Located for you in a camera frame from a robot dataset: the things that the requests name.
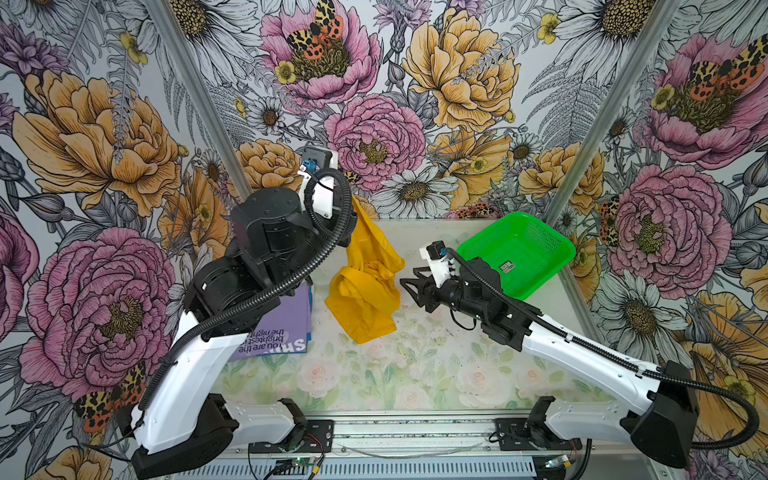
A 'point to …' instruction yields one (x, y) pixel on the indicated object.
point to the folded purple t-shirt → (284, 328)
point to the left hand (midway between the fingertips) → (339, 202)
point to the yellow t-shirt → (364, 298)
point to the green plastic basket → (527, 252)
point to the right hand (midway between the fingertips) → (409, 286)
